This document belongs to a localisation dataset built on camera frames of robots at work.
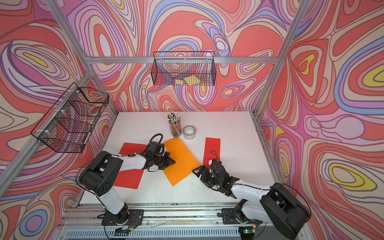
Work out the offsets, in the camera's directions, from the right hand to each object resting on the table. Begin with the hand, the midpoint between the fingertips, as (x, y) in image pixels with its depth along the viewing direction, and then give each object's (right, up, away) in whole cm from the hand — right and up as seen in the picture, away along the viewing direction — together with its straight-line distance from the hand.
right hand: (196, 178), depth 84 cm
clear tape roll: (-4, +26, +24) cm, 35 cm away
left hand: (-11, +7, +8) cm, 16 cm away
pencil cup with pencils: (-14, +34, +9) cm, 38 cm away
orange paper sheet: (-7, +7, +10) cm, 14 cm away
